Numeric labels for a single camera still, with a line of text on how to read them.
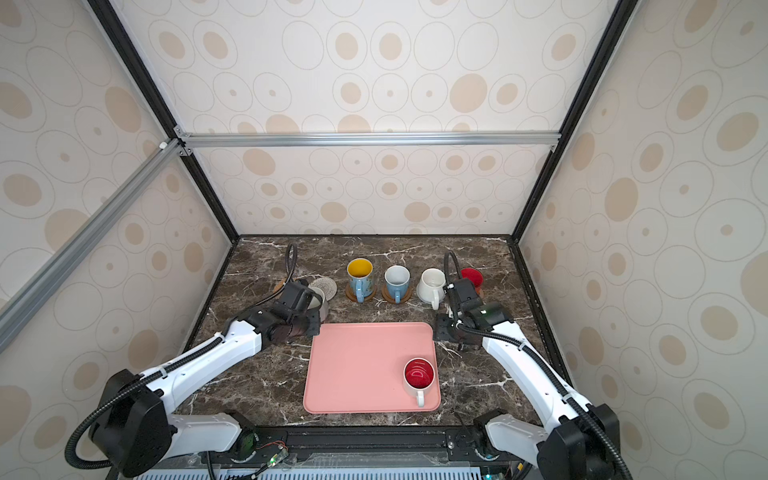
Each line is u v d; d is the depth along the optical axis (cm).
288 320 62
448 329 72
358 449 74
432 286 95
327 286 103
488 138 186
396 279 98
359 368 84
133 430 40
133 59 74
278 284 106
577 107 83
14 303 51
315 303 67
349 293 101
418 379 83
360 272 96
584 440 38
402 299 93
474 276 98
